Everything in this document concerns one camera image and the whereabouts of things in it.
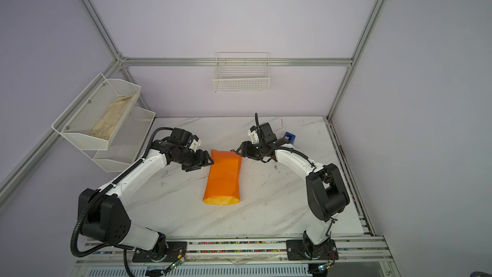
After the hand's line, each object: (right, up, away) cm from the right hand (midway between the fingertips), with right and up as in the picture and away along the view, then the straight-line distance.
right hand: (236, 155), depth 86 cm
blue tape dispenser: (+28, +8, +18) cm, 34 cm away
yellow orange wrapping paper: (-7, -15, +2) cm, 17 cm away
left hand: (-13, -5, -3) cm, 14 cm away
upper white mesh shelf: (-58, +18, -8) cm, 61 cm away
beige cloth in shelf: (-53, +13, -10) cm, 55 cm away
